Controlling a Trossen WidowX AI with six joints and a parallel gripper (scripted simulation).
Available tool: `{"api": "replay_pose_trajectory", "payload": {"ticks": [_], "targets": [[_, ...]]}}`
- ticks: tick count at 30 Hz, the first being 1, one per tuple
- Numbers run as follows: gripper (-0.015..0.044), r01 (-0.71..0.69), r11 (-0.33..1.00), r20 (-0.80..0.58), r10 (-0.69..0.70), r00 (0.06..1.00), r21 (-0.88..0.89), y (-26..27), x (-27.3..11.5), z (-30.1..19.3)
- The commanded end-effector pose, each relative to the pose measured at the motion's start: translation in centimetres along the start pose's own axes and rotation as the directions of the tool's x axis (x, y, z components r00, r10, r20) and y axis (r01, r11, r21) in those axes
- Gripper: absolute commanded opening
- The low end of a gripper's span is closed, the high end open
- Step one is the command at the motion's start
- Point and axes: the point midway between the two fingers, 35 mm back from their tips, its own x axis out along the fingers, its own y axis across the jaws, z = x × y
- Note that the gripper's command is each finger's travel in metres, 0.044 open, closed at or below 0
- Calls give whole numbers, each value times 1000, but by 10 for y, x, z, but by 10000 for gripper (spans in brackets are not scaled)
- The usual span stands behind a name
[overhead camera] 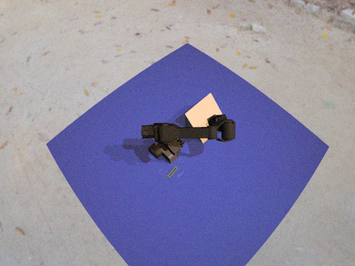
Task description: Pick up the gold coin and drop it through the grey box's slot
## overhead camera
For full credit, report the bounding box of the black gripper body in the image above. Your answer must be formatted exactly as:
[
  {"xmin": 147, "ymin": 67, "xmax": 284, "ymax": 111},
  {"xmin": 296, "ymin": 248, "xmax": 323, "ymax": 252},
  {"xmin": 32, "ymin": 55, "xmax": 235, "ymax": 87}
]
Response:
[{"xmin": 149, "ymin": 144, "xmax": 166, "ymax": 158}]

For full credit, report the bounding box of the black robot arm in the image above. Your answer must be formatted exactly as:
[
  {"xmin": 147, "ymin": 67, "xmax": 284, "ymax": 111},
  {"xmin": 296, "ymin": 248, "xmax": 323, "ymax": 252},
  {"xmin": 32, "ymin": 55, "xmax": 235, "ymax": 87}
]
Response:
[{"xmin": 141, "ymin": 114, "xmax": 236, "ymax": 155}]

